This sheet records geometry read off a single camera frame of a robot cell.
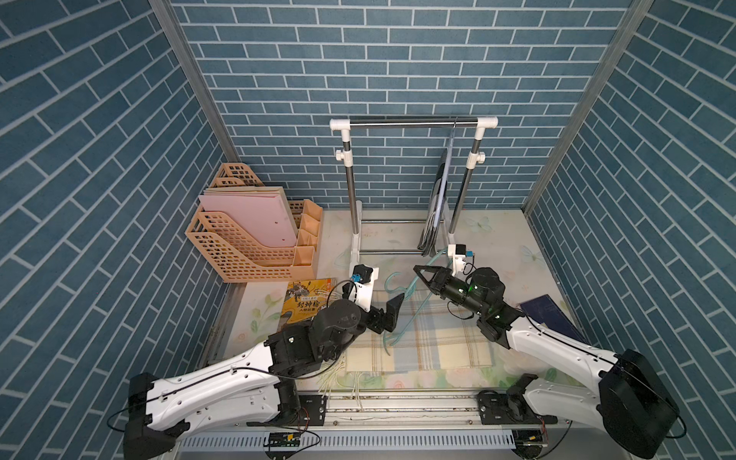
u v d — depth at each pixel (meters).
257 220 0.87
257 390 0.61
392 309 0.56
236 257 0.87
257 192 0.86
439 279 0.69
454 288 0.68
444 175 0.75
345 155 0.80
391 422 0.74
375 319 0.57
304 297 0.94
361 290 0.55
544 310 0.92
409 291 0.75
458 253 0.72
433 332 0.86
